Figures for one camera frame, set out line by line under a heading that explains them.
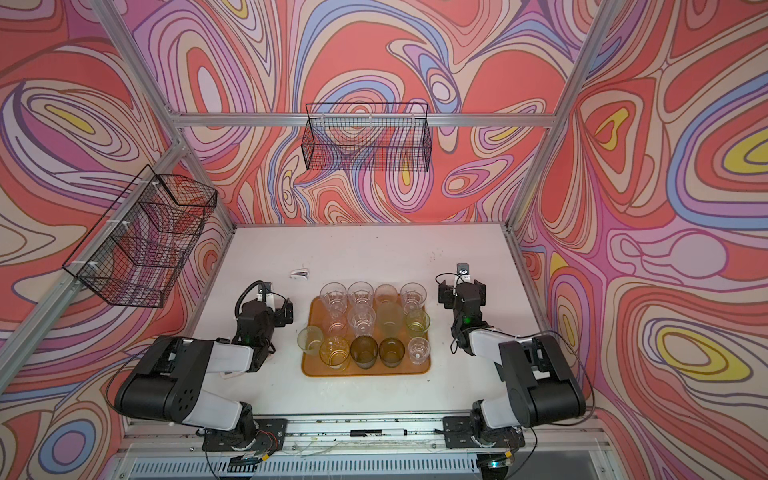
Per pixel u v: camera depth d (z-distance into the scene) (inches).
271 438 28.4
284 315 34.8
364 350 32.4
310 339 34.5
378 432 29.0
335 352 33.7
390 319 34.1
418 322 35.9
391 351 33.3
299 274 41.1
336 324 35.7
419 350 33.9
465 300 27.1
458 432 28.4
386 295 35.6
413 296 37.6
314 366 33.4
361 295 36.7
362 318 34.8
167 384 17.6
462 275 30.4
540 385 17.5
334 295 37.0
